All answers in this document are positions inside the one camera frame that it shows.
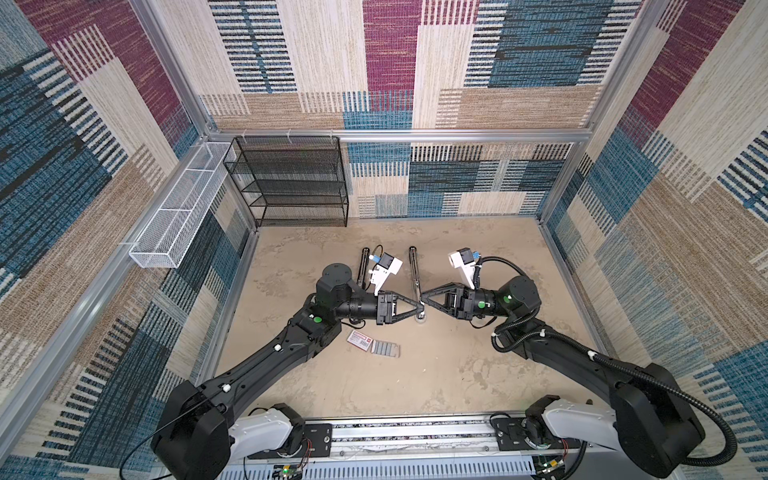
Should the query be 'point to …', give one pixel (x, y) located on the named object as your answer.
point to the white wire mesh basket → (164, 242)
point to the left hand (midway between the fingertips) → (422, 310)
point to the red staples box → (359, 340)
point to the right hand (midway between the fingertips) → (423, 305)
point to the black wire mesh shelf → (291, 181)
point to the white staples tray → (385, 348)
